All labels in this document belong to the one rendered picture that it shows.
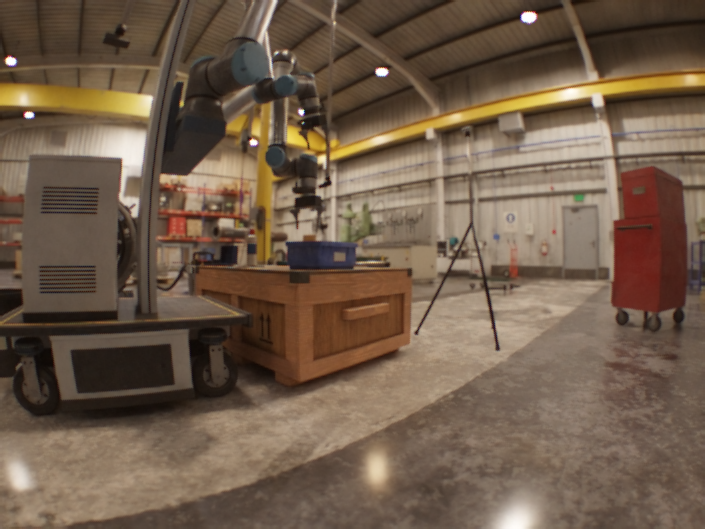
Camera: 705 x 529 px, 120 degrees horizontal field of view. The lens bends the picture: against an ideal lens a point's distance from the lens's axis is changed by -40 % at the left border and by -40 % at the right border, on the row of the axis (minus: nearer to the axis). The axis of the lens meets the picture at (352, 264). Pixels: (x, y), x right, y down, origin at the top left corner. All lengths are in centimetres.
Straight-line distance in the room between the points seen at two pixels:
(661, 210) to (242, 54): 281
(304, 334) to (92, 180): 93
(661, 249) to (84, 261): 322
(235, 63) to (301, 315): 92
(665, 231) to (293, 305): 265
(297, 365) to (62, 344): 84
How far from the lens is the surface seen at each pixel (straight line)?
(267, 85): 153
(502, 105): 1173
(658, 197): 290
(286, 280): 129
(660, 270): 282
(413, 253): 703
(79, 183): 119
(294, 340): 129
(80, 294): 117
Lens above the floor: 52
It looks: 1 degrees down
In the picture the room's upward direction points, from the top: straight up
